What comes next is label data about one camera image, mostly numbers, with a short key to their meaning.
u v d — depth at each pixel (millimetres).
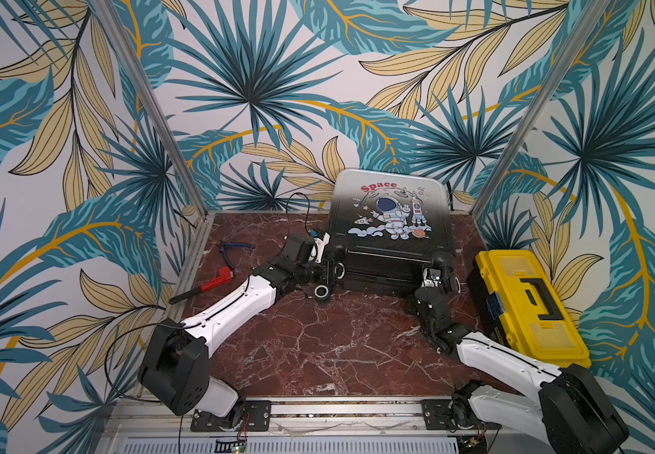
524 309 766
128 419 744
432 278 739
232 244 1078
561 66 771
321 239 737
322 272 718
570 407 408
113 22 689
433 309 644
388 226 858
